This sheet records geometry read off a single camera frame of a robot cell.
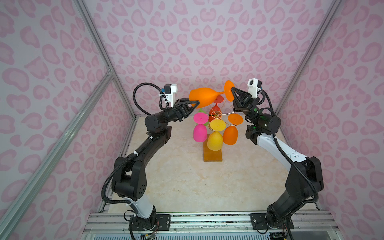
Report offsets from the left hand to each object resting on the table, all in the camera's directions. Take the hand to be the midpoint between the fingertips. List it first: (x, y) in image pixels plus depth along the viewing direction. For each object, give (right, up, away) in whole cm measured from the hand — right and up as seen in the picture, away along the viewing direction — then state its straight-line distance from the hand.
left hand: (200, 103), depth 58 cm
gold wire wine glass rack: (+7, -27, +38) cm, 47 cm away
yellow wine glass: (+8, -15, +17) cm, 24 cm away
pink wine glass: (0, -12, +21) cm, 24 cm away
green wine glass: (+2, 0, +28) cm, 28 cm away
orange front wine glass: (+16, -12, +19) cm, 27 cm away
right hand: (+11, +3, -5) cm, 13 cm away
